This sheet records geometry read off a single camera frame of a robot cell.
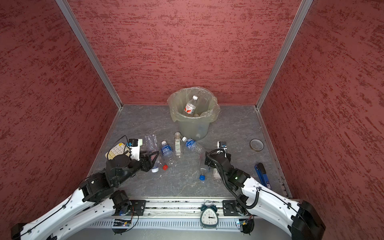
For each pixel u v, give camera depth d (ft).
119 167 1.59
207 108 3.13
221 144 2.30
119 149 3.10
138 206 2.43
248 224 2.33
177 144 3.02
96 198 1.56
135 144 1.93
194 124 3.26
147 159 1.99
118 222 2.38
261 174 2.73
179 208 2.48
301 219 1.36
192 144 3.02
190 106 3.14
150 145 2.15
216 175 2.73
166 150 2.92
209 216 2.24
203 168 2.72
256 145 3.22
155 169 2.22
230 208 2.43
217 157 2.02
